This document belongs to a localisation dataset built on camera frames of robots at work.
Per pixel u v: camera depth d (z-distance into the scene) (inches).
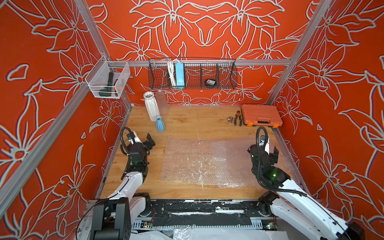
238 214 28.1
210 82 37.6
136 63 36.2
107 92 30.7
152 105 38.5
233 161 35.1
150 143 30.8
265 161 22.5
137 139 29.1
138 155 24.8
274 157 25.9
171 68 34.6
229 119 43.1
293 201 19.2
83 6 27.5
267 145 25.2
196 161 35.3
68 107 24.5
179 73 35.2
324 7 27.8
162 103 41.0
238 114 44.7
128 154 24.5
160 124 38.7
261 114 43.6
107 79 35.0
